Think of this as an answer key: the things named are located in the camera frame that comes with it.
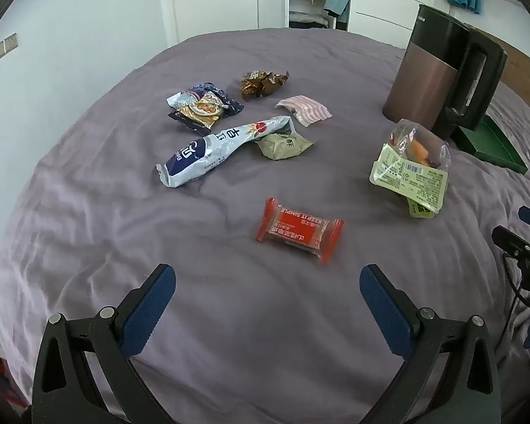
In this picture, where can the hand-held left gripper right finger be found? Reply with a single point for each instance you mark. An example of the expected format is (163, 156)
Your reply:
(386, 313)

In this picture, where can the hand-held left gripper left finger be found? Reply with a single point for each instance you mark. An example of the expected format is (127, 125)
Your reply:
(145, 313)

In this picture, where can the green tray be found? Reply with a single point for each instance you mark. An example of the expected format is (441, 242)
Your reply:
(490, 141)

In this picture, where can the clear bag of orange snacks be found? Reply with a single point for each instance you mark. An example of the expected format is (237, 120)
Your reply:
(406, 176)

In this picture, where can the red snack packet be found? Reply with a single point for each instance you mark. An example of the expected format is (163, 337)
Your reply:
(298, 227)

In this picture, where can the long blue white snack bag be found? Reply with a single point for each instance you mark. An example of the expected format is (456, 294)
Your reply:
(203, 154)

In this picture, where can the olive green snack packet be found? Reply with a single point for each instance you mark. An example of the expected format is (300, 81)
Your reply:
(285, 146)

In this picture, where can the dark blue gold cookie packet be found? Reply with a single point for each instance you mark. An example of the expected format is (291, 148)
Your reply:
(203, 108)

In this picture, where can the pink striped snack packet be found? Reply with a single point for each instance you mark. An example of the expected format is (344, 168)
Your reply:
(307, 109)

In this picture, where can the brown crinkled snack packet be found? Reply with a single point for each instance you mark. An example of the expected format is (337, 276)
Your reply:
(260, 86)

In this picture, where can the purple bed blanket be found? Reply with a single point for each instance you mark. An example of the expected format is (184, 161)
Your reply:
(256, 340)

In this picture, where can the wooden headboard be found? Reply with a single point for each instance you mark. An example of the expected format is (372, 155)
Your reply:
(521, 66)

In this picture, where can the brown and black electric kettle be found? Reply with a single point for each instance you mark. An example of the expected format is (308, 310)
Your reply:
(424, 79)

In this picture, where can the grey folded clothes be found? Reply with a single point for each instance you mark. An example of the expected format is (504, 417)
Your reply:
(307, 20)

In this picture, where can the white door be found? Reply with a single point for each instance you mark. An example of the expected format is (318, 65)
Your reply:
(212, 0)

